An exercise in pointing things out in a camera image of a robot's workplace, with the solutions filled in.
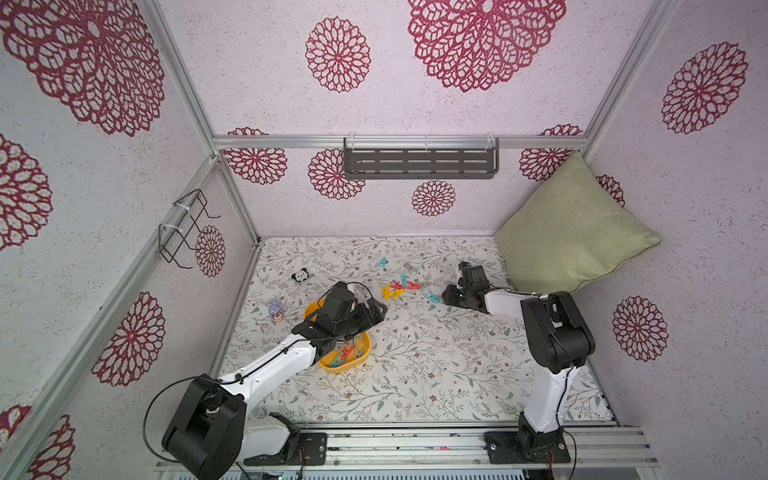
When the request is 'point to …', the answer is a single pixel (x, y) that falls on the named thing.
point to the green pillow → (573, 232)
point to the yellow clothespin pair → (386, 292)
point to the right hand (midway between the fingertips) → (444, 290)
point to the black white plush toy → (300, 276)
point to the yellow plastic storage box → (355, 357)
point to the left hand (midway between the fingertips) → (378, 315)
